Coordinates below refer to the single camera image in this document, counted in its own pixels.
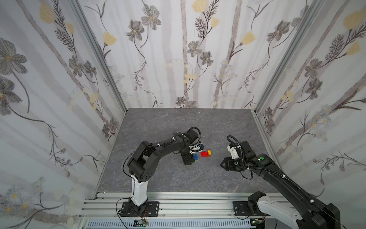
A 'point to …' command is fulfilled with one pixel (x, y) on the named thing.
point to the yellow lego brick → (209, 151)
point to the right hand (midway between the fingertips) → (226, 163)
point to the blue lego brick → (196, 157)
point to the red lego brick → (204, 154)
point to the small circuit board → (140, 223)
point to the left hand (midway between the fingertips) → (189, 155)
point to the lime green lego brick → (197, 161)
